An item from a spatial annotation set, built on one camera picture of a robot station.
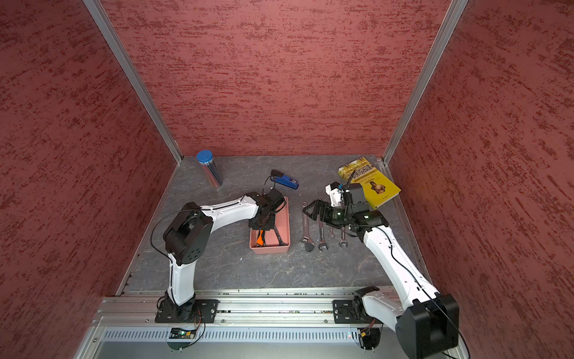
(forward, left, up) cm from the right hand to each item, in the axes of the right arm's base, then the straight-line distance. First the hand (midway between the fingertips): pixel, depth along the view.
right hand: (310, 218), depth 77 cm
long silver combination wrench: (0, +1, -18) cm, 18 cm away
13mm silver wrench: (0, -15, -20) cm, 25 cm away
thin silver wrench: (+2, -6, -19) cm, 20 cm away
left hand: (+4, +19, -17) cm, 26 cm away
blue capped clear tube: (+30, +44, +2) cm, 53 cm away
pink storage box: (-2, +15, -18) cm, 23 cm away
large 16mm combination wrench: (-1, +12, -18) cm, 21 cm away
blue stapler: (+33, +14, -16) cm, 39 cm away
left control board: (-31, +45, -18) cm, 58 cm away
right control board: (-34, -17, -17) cm, 41 cm away
